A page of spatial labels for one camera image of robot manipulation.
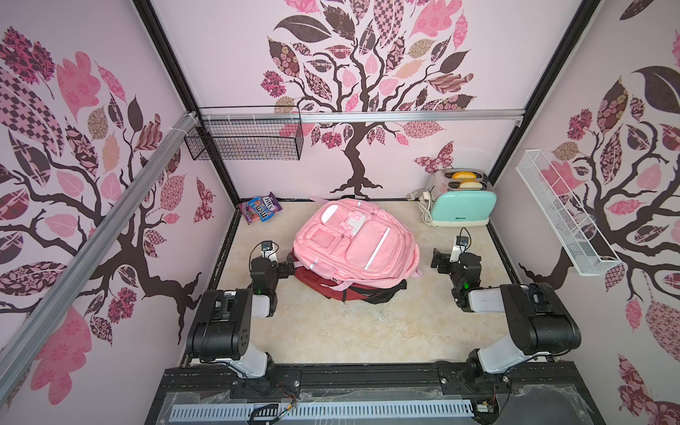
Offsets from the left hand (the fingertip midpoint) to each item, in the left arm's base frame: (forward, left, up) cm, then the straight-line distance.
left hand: (276, 258), depth 95 cm
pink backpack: (+2, -29, +4) cm, 30 cm away
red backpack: (-9, -15, 0) cm, 18 cm away
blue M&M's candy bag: (+29, +13, -2) cm, 32 cm away
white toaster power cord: (+20, -59, +1) cm, 63 cm away
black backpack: (-14, -37, -1) cm, 40 cm away
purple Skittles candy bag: (+32, +8, -3) cm, 33 cm away
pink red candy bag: (+26, +18, -3) cm, 32 cm away
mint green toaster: (+20, -71, +10) cm, 74 cm away
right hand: (+1, -63, +1) cm, 63 cm away
